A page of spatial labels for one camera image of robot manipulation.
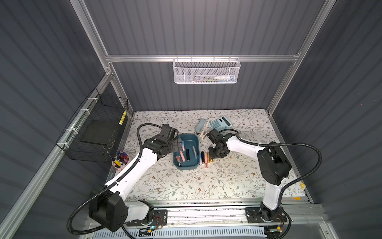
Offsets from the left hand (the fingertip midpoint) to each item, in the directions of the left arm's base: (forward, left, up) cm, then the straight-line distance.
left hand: (174, 145), depth 81 cm
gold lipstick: (-1, -21, -16) cm, 26 cm away
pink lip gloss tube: (+2, -4, -15) cm, 16 cm away
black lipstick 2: (+3, -7, -16) cm, 18 cm away
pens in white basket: (+38, -13, +18) cm, 44 cm away
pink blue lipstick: (+10, -4, -16) cm, 19 cm away
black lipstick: (0, -17, -16) cm, 23 cm away
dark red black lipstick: (-1, -1, -15) cm, 15 cm away
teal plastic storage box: (+5, -9, -17) cm, 20 cm away
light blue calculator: (+29, -32, -15) cm, 45 cm away
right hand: (+2, -24, -14) cm, 28 cm away
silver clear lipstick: (+2, -12, -15) cm, 20 cm away
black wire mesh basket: (0, +39, +12) cm, 41 cm away
